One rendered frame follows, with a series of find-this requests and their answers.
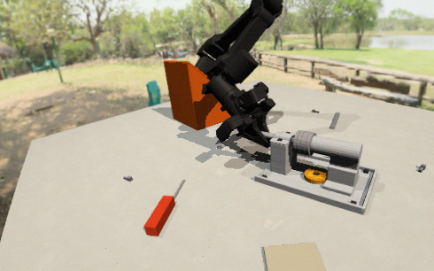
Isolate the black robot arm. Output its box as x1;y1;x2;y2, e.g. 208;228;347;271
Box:
195;0;283;114

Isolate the grey metal shaft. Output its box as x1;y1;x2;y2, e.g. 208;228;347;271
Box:
261;131;294;143

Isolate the grey flat bar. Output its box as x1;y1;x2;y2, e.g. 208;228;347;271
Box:
329;112;340;128

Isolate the red-handled screwdriver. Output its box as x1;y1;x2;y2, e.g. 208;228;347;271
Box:
144;179;185;236

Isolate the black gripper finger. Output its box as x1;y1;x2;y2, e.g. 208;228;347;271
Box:
236;118;270;148
257;111;270;144

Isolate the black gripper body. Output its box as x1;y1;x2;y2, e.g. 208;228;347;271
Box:
216;88;276;142

